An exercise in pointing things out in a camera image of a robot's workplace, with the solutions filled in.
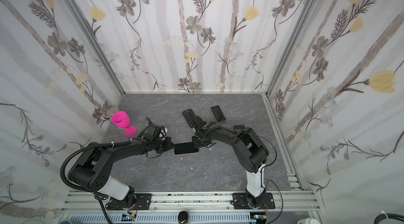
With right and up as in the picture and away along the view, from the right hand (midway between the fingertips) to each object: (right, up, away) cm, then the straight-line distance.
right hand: (193, 140), depth 91 cm
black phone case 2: (+30, +6, +12) cm, 33 cm away
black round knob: (-2, -25, -28) cm, 38 cm away
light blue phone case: (+19, +18, +20) cm, 33 cm away
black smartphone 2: (-7, -5, 0) cm, 8 cm away
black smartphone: (+16, +15, +16) cm, 27 cm away
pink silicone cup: (-42, +12, -1) cm, 44 cm away
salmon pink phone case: (-4, -7, -2) cm, 9 cm away
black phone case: (-4, +14, +19) cm, 23 cm away
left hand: (-12, -1, +1) cm, 12 cm away
